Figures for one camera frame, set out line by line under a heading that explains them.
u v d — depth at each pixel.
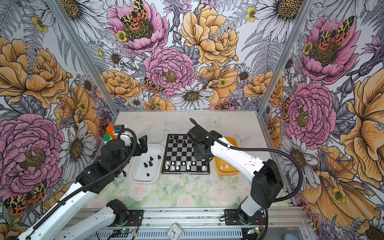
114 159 0.50
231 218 0.73
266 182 0.42
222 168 0.90
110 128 0.96
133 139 0.51
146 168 0.92
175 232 0.69
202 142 0.58
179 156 0.95
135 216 0.74
